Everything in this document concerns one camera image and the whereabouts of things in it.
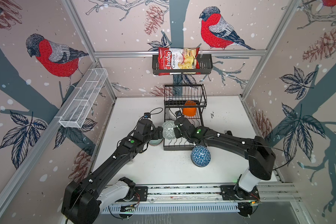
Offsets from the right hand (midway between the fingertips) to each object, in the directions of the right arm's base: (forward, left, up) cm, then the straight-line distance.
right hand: (175, 129), depth 85 cm
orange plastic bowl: (+21, -10, -8) cm, 24 cm away
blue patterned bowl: (-12, -16, -11) cm, 23 cm away
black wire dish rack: (+35, -10, -9) cm, 38 cm away
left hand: (-3, +10, +5) cm, 12 cm away
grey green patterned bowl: (+1, +4, -3) cm, 5 cm away
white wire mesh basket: (-5, +51, +19) cm, 55 cm away
